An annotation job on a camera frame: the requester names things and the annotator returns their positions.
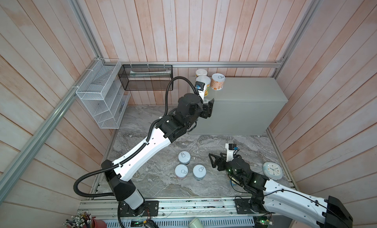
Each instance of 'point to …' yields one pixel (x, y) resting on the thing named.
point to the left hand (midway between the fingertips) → (206, 102)
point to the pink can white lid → (181, 171)
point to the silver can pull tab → (184, 157)
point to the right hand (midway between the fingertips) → (214, 154)
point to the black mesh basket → (146, 77)
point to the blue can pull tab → (199, 171)
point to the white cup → (196, 223)
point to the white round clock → (272, 170)
